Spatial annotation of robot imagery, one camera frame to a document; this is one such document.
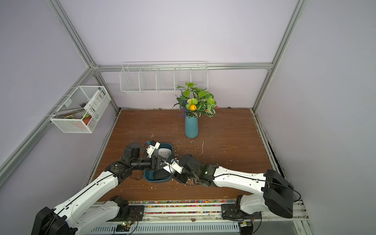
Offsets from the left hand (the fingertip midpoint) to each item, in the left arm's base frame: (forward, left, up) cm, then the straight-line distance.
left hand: (168, 163), depth 73 cm
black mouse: (+1, +7, -17) cm, 18 cm away
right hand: (-1, -3, -4) cm, 5 cm away
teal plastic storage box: (+2, +14, -16) cm, 21 cm away
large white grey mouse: (+12, +4, -11) cm, 17 cm away
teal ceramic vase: (+27, -14, -6) cm, 31 cm away
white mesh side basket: (+26, +44, +15) cm, 53 cm away
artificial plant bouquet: (+24, -16, +19) cm, 34 cm away
